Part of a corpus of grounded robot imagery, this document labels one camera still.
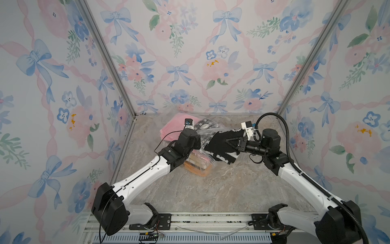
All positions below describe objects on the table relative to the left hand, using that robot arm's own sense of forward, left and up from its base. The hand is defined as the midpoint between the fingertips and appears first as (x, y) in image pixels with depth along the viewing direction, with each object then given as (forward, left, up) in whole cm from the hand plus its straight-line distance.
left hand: (196, 133), depth 78 cm
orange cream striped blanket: (-10, -1, -13) cm, 16 cm away
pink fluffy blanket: (+11, +13, -6) cm, 18 cm away
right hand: (-6, -15, +2) cm, 16 cm away
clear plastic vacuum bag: (+7, -10, -2) cm, 12 cm away
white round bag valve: (+6, -4, -2) cm, 8 cm away
